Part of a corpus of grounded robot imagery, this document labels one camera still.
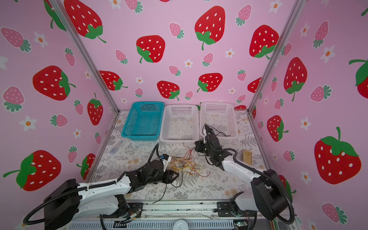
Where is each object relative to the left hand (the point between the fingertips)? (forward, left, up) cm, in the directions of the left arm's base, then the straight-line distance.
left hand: (178, 175), depth 79 cm
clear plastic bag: (+21, +45, -7) cm, 50 cm away
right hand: (+18, -9, +7) cm, 21 cm away
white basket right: (+51, -32, -7) cm, 61 cm away
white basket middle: (+43, +2, -6) cm, 43 cm away
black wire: (+35, -29, -7) cm, 47 cm away
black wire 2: (-4, +4, -7) cm, 9 cm away
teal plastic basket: (+46, +31, -7) cm, 56 cm away
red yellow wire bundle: (+10, -5, -7) cm, 13 cm away
